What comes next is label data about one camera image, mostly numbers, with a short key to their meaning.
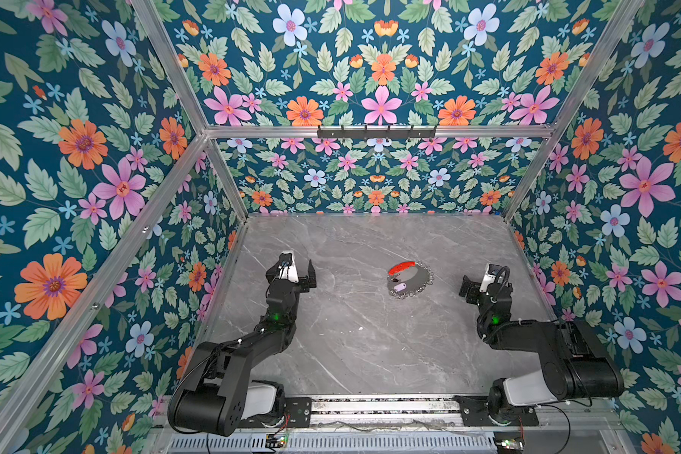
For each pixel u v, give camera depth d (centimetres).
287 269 72
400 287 98
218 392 42
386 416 74
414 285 99
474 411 74
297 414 74
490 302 70
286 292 66
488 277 81
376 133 93
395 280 99
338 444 77
